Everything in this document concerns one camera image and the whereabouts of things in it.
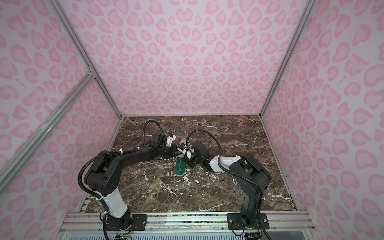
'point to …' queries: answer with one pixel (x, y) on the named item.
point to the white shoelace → (181, 155)
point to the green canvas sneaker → (180, 166)
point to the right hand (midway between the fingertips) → (185, 154)
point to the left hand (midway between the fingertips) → (183, 150)
